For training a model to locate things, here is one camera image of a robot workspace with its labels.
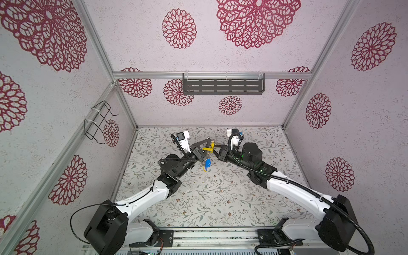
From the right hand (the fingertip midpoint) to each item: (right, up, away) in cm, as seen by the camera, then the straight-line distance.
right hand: (209, 144), depth 68 cm
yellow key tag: (0, -2, -2) cm, 3 cm away
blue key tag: (-1, -8, +3) cm, 9 cm away
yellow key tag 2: (-3, -11, +6) cm, 13 cm away
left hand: (+1, +1, 0) cm, 1 cm away
